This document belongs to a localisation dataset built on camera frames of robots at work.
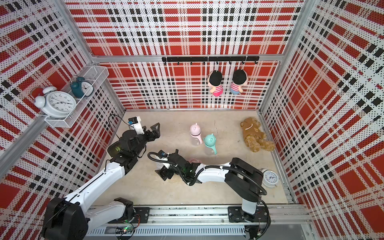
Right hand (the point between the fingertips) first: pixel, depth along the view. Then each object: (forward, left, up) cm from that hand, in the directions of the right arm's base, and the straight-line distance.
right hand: (164, 164), depth 81 cm
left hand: (+17, +5, +14) cm, 22 cm away
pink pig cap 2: (+6, -16, -8) cm, 19 cm away
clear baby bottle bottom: (+13, -26, -9) cm, 30 cm away
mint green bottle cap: (+11, -26, +7) cm, 29 cm away
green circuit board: (-29, +16, -9) cm, 34 cm away
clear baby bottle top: (+20, -17, -9) cm, 28 cm away
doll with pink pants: (+50, -30, +19) cm, 61 cm away
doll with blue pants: (+48, -46, +22) cm, 70 cm away
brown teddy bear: (+19, -55, -3) cm, 58 cm away
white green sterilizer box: (+12, +34, -5) cm, 36 cm away
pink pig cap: (+18, -17, +7) cm, 26 cm away
